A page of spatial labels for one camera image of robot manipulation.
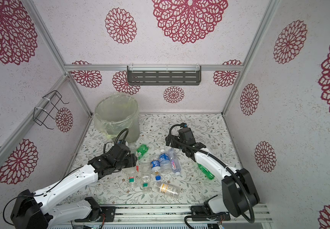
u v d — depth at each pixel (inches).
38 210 15.3
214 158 20.5
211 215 24.9
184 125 30.4
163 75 36.8
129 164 28.1
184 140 25.6
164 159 34.8
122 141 28.1
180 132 26.6
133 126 34.5
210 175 32.9
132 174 30.3
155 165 33.6
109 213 28.8
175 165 33.7
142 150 38.4
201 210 29.5
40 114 28.7
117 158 23.8
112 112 37.6
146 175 33.6
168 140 30.7
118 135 24.5
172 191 30.0
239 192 16.6
